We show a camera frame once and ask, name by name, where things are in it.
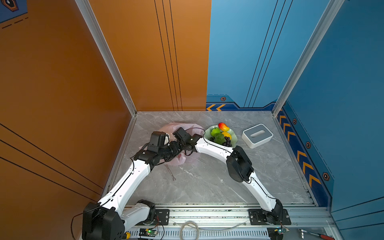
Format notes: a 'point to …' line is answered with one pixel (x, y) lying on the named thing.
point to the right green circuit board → (275, 233)
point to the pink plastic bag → (192, 129)
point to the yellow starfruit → (226, 134)
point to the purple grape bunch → (227, 142)
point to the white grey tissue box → (256, 135)
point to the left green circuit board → (148, 232)
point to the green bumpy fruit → (214, 131)
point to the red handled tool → (321, 235)
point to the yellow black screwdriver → (128, 235)
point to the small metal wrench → (174, 179)
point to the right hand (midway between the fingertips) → (176, 144)
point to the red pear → (223, 127)
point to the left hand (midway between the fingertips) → (183, 147)
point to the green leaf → (219, 138)
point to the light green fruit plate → (207, 135)
